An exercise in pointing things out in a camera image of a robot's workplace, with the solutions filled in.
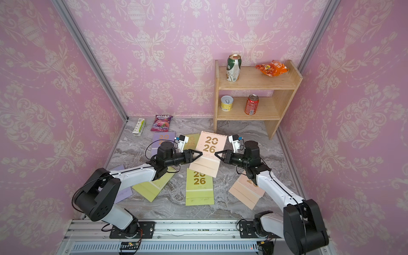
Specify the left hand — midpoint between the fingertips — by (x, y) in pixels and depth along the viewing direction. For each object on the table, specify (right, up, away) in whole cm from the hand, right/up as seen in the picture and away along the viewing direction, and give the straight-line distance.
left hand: (201, 156), depth 81 cm
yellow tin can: (+14, +30, +11) cm, 35 cm away
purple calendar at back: (-31, +9, +29) cm, 43 cm away
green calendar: (-28, -19, +6) cm, 34 cm away
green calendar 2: (-1, -18, +4) cm, 19 cm away
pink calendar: (+4, +6, +1) cm, 7 cm away
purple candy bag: (-30, +19, +32) cm, 48 cm away
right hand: (+8, +1, -2) cm, 8 cm away
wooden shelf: (+42, +26, +15) cm, 51 cm away
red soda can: (+27, +27, +6) cm, 39 cm away
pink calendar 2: (+24, -20, +5) cm, 31 cm away
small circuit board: (-33, -40, -8) cm, 52 cm away
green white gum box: (-45, +14, +28) cm, 55 cm away
